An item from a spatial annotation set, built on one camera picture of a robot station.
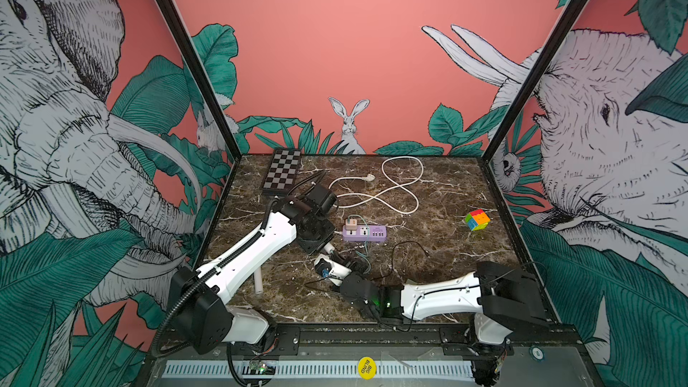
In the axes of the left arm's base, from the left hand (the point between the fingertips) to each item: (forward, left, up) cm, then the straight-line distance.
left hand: (336, 239), depth 78 cm
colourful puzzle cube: (+11, -51, -11) cm, 54 cm away
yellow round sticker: (-30, -8, -15) cm, 35 cm away
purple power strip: (+8, -14, -12) cm, 20 cm away
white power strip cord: (+35, -14, -14) cm, 40 cm away
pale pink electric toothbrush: (-7, +25, -13) cm, 29 cm away
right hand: (-3, +1, 0) cm, 3 cm away
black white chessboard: (+37, +23, -13) cm, 46 cm away
